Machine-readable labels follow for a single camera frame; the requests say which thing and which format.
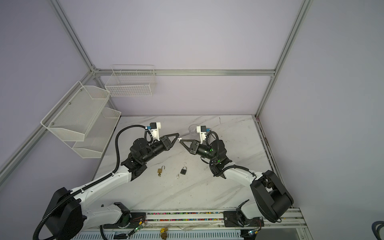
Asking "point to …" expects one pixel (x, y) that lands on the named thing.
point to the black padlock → (183, 170)
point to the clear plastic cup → (192, 129)
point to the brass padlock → (159, 170)
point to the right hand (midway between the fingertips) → (179, 144)
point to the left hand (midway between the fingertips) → (179, 135)
